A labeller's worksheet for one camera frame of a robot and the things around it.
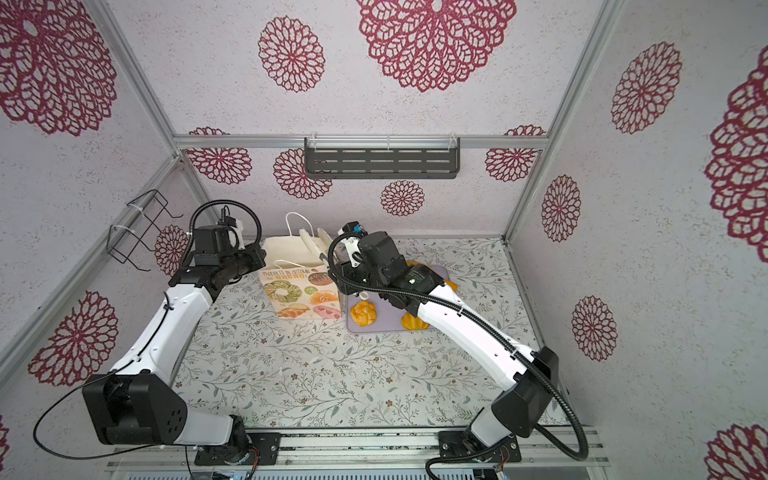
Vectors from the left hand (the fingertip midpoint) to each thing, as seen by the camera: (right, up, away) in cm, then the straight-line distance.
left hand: (265, 257), depth 83 cm
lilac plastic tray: (+35, -19, +12) cm, 41 cm away
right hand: (+22, -2, -13) cm, 26 cm away
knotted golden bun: (+26, -18, +12) cm, 34 cm away
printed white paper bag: (+8, -8, +1) cm, 11 cm away
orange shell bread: (+41, -20, +10) cm, 47 cm away
